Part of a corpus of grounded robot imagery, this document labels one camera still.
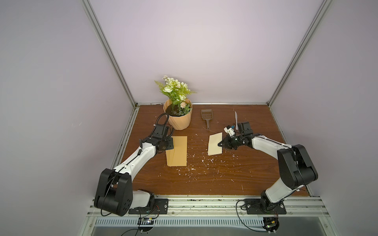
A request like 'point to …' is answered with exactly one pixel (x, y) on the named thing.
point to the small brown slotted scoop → (207, 114)
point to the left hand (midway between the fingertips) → (171, 142)
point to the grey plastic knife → (236, 117)
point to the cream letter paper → (213, 149)
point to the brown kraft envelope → (177, 156)
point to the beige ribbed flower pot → (179, 115)
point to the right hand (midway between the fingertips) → (219, 139)
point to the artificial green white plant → (177, 92)
